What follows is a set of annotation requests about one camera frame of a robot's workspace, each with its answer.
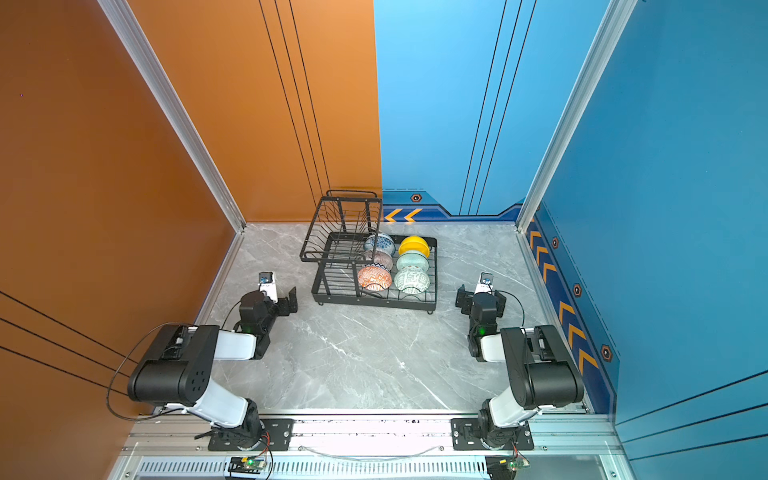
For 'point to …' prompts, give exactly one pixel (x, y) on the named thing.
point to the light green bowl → (412, 259)
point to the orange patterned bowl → (375, 277)
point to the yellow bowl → (414, 243)
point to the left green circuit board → (251, 463)
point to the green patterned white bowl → (412, 280)
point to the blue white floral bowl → (383, 243)
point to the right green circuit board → (517, 463)
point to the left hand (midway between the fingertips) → (280, 285)
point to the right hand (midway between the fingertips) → (478, 288)
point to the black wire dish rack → (354, 263)
